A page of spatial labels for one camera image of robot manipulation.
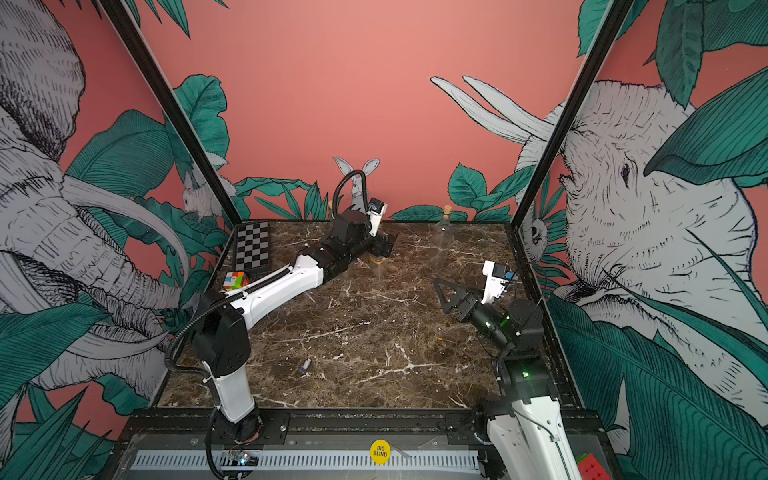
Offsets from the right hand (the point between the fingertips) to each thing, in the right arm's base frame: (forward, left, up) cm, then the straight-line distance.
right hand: (441, 281), depth 66 cm
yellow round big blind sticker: (-29, +14, -30) cm, 44 cm away
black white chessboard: (+33, +63, -26) cm, 76 cm away
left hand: (+22, +13, -4) cm, 26 cm away
